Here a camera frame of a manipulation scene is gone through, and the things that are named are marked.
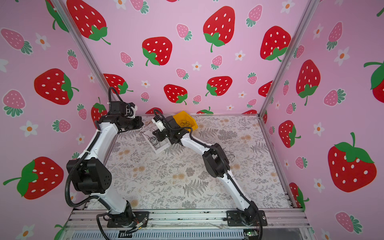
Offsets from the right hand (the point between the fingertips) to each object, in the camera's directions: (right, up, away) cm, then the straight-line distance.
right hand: (153, 132), depth 92 cm
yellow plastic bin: (+17, +12, +24) cm, 32 cm away
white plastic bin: (+5, -8, +7) cm, 12 cm away
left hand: (-4, +6, -5) cm, 9 cm away
